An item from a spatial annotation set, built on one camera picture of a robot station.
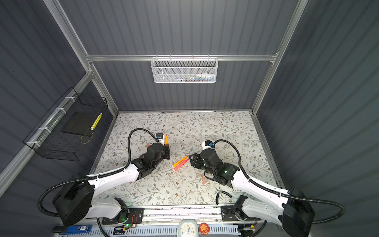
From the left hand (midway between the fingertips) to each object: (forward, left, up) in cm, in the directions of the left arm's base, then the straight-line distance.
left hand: (168, 145), depth 86 cm
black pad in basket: (+6, +44, +16) cm, 47 cm away
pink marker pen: (-7, -6, -13) cm, 16 cm away
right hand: (-11, -14, +2) cm, 17 cm away
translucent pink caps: (-17, -20, -13) cm, 29 cm away
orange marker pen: (+10, +16, -14) cm, 23 cm away
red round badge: (-40, -17, -12) cm, 45 cm away
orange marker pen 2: (-4, -6, -13) cm, 15 cm away
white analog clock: (-40, -10, -10) cm, 42 cm away
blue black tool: (-37, +51, -15) cm, 64 cm away
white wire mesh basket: (+58, -11, +15) cm, 61 cm away
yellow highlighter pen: (+7, +37, +15) cm, 40 cm away
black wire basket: (-7, +50, +19) cm, 54 cm away
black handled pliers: (-24, -28, -12) cm, 39 cm away
